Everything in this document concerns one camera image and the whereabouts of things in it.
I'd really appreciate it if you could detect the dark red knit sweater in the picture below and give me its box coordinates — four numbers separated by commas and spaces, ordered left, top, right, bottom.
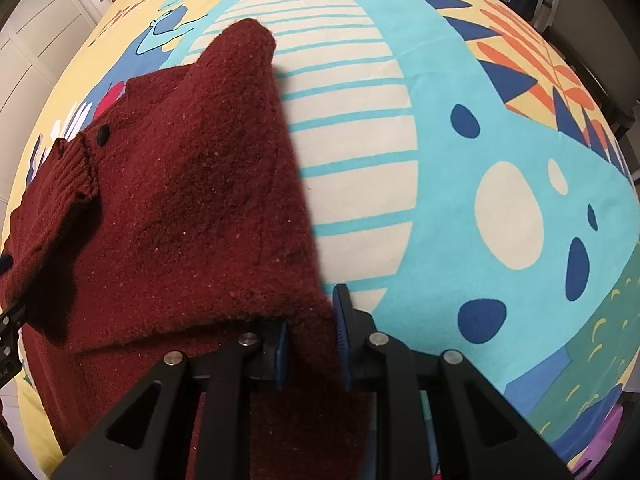
1, 20, 370, 479

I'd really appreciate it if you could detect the dinosaur print bed cover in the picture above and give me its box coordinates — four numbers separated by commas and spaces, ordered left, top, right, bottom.
2, 0, 639, 476

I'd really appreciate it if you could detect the grey upholstered chair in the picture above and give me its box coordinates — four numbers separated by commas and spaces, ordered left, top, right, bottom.
544, 0, 639, 140

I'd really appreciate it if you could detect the white wardrobe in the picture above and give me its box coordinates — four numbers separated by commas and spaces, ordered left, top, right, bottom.
1, 0, 112, 205

